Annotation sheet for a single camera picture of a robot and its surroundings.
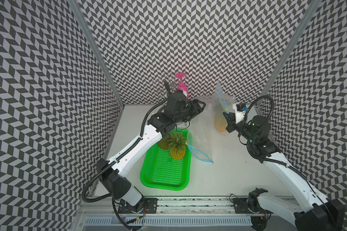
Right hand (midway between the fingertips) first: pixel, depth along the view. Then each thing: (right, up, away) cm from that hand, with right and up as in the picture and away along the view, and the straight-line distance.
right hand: (223, 114), depth 72 cm
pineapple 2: (-24, -16, +5) cm, 29 cm away
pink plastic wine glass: (-21, +20, +24) cm, 38 cm away
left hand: (-11, +3, -5) cm, 13 cm away
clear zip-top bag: (-8, -9, +19) cm, 23 cm away
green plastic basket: (-35, -33, +12) cm, 49 cm away
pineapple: (-32, -17, +14) cm, 38 cm away
